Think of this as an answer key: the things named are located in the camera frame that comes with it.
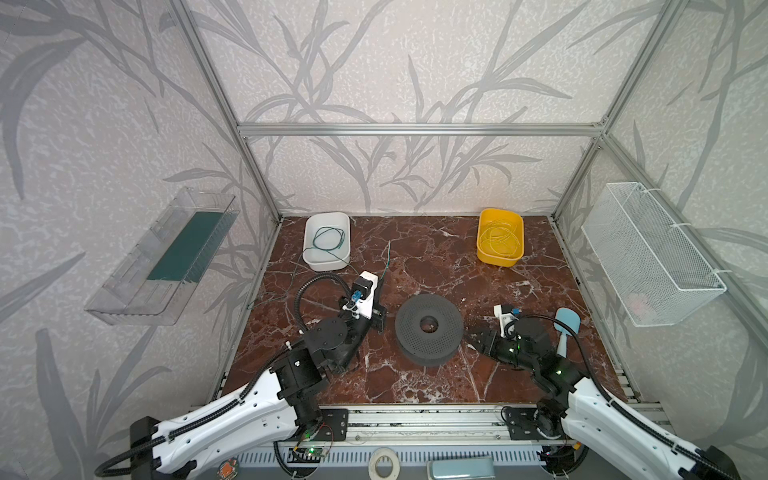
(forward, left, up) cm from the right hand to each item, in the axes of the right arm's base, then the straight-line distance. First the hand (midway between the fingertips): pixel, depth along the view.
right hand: (467, 328), depth 81 cm
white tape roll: (-29, +22, -9) cm, 38 cm away
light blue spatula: (+7, -35, -9) cm, 37 cm away
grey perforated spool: (+3, +10, -10) cm, 14 cm away
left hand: (+3, +21, +23) cm, 31 cm away
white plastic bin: (+39, +47, -10) cm, 62 cm away
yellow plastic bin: (+28, -10, -4) cm, 30 cm away
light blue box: (-31, +5, -3) cm, 31 cm away
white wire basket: (+3, -37, +25) cm, 44 cm away
